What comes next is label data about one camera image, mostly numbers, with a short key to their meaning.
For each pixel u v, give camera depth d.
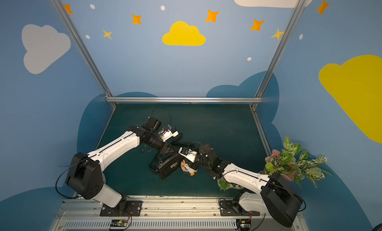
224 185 0.77
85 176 0.43
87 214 1.34
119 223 0.72
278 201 0.42
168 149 0.73
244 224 0.72
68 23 0.76
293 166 0.64
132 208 0.74
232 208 0.66
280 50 0.88
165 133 0.75
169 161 0.79
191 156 0.70
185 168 0.80
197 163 0.70
